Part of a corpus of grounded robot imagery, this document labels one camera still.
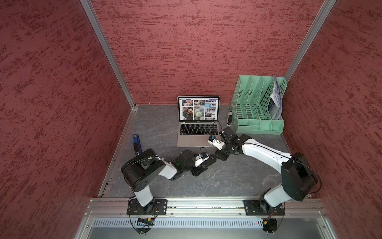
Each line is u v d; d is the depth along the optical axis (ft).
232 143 2.17
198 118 3.52
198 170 2.60
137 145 3.05
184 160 2.34
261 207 2.15
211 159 2.93
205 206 2.48
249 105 3.99
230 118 3.50
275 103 3.10
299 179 1.44
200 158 2.54
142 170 1.59
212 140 2.58
